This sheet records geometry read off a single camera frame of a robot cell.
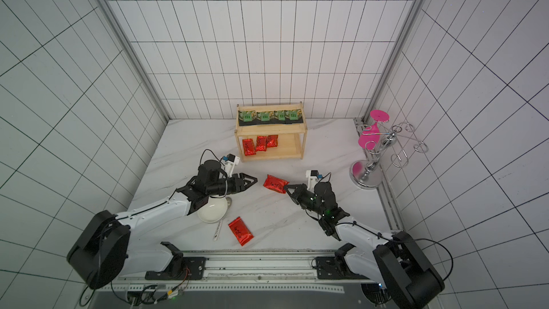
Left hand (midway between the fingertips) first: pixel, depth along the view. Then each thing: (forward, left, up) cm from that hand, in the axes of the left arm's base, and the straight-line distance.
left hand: (251, 184), depth 81 cm
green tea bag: (+28, +4, +9) cm, 30 cm away
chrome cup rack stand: (+11, -52, -9) cm, 53 cm away
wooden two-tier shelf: (+33, -17, -10) cm, 38 cm away
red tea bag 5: (-15, +3, -10) cm, 18 cm away
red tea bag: (0, -10, 0) cm, 10 cm away
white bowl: (-8, +14, -7) cm, 18 cm away
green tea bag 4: (+29, -17, +10) cm, 35 cm away
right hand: (-1, -10, -1) cm, 11 cm away
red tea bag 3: (+26, -2, -7) cm, 27 cm away
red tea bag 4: (+27, -7, -7) cm, 29 cm away
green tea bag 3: (+30, -11, +9) cm, 33 cm away
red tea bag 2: (+25, +4, -8) cm, 26 cm away
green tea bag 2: (+28, -5, +9) cm, 30 cm away
